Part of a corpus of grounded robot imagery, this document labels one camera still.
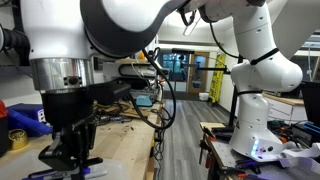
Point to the round gold tin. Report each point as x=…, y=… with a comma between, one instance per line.
x=17, y=139

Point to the yellow caution sign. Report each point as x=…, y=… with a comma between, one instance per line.
x=217, y=78

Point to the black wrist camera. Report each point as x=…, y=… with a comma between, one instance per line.
x=110, y=91

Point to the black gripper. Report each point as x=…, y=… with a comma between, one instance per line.
x=66, y=106

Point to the white drawer cabinet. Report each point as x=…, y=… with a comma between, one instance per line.
x=286, y=108

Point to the blue soldering station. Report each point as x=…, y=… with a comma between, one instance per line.
x=38, y=115

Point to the red and black toolbox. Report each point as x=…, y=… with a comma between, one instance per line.
x=3, y=126

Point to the blue box device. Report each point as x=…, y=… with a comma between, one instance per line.
x=23, y=123

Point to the black box blue edges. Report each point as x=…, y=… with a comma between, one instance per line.
x=308, y=131

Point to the marker with blue cap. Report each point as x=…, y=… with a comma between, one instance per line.
x=96, y=173

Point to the wooden glass door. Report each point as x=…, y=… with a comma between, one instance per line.
x=198, y=71

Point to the white bin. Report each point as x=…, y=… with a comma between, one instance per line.
x=203, y=96

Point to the black camera stand pole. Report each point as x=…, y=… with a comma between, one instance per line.
x=234, y=103

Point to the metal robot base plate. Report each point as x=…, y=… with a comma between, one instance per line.
x=226, y=156

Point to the teal box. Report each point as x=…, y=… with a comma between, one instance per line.
x=144, y=100

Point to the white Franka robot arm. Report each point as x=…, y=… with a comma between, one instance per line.
x=260, y=70

